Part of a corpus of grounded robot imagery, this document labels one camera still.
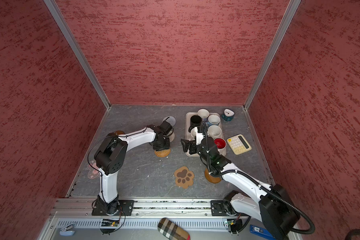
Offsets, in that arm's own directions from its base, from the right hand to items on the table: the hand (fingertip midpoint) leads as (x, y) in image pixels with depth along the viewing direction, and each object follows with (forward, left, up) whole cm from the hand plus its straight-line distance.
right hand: (186, 141), depth 81 cm
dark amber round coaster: (+20, +49, -17) cm, 55 cm away
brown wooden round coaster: (-16, -13, -16) cm, 26 cm away
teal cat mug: (+30, -33, -13) cm, 46 cm away
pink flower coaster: (-10, +55, -15) cm, 57 cm away
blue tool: (-40, -32, -13) cm, 53 cm away
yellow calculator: (+6, -35, -15) cm, 39 cm away
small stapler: (-37, +56, -14) cm, 69 cm away
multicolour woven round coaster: (+12, +10, -15) cm, 21 cm away
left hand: (+3, +13, -16) cm, 21 cm away
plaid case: (-39, +8, -13) cm, 42 cm away
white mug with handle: (+12, -5, -8) cm, 15 cm away
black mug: (+21, -7, -8) cm, 23 cm away
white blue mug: (+24, -21, -11) cm, 34 cm away
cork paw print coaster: (-14, +2, -16) cm, 22 cm away
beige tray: (+24, -2, -16) cm, 29 cm away
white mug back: (+29, -14, -9) cm, 33 cm away
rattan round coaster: (+1, +16, -17) cm, 23 cm away
